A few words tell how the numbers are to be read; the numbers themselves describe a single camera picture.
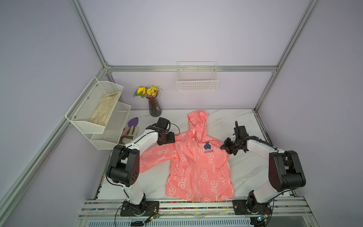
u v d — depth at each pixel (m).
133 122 1.12
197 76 0.94
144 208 0.73
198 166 0.89
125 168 0.47
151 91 1.00
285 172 0.46
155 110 1.10
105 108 0.80
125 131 1.04
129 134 1.04
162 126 0.73
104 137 0.88
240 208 0.73
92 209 0.75
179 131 1.07
